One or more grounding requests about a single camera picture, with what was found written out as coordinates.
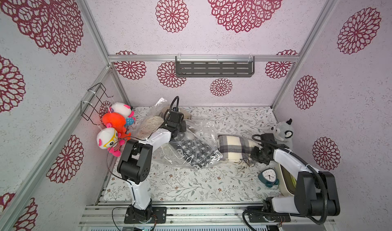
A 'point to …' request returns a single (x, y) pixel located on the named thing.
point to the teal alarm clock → (268, 177)
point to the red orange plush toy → (118, 121)
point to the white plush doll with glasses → (108, 138)
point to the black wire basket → (90, 107)
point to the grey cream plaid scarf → (234, 147)
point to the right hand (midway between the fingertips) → (254, 154)
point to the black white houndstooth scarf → (193, 151)
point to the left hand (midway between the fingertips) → (181, 123)
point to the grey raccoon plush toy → (284, 133)
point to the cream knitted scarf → (148, 125)
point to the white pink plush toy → (124, 110)
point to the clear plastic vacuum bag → (166, 153)
